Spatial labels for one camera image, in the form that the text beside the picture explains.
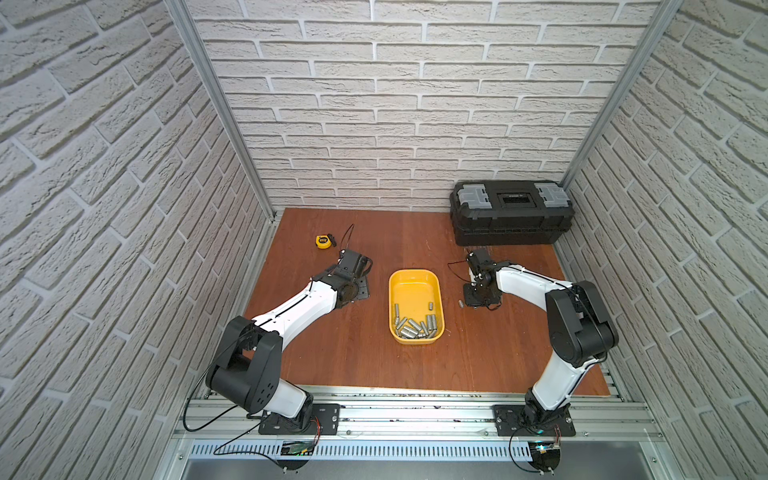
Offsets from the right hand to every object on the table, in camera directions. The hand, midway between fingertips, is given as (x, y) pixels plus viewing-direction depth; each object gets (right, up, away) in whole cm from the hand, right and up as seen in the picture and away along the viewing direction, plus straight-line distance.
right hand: (477, 300), depth 96 cm
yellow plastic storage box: (-20, -2, -1) cm, 20 cm away
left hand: (-37, +6, -6) cm, 38 cm away
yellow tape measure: (-54, +19, +13) cm, 59 cm away
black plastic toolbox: (+11, +29, +2) cm, 31 cm away
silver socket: (-6, -1, -2) cm, 6 cm away
